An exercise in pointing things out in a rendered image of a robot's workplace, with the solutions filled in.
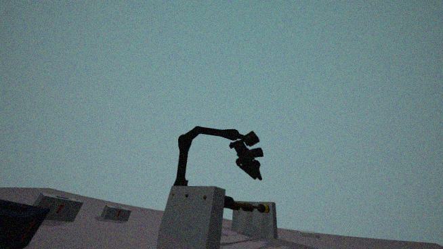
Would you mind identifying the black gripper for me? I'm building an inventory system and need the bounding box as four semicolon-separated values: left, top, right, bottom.
236;148;262;180

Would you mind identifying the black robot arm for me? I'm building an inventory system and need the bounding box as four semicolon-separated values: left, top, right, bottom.
173;126;263;186

